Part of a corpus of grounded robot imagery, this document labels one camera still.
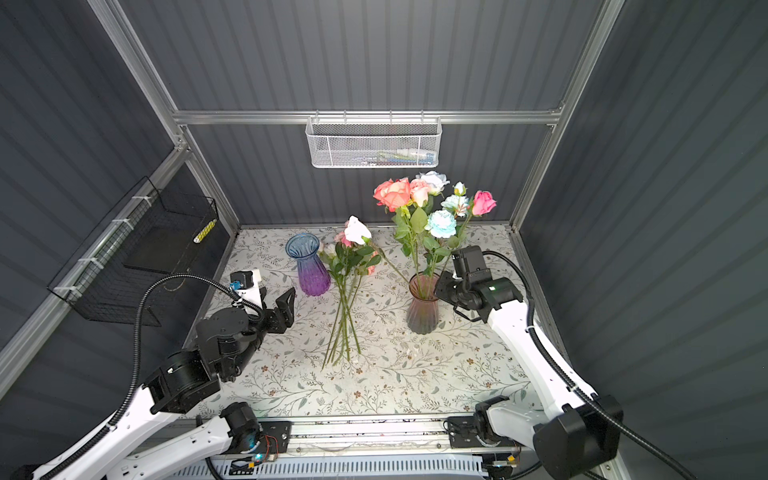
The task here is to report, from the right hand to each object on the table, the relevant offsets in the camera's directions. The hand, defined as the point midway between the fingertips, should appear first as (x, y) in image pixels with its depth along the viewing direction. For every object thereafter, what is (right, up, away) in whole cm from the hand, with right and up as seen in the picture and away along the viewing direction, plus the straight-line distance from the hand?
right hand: (442, 288), depth 79 cm
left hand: (-38, +1, -13) cm, 40 cm away
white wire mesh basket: (-21, +56, +45) cm, 75 cm away
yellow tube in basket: (-66, +16, +3) cm, 68 cm away
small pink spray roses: (-28, +6, +25) cm, 38 cm away
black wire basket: (-78, +15, 0) cm, 79 cm away
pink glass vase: (-5, -7, +4) cm, 10 cm away
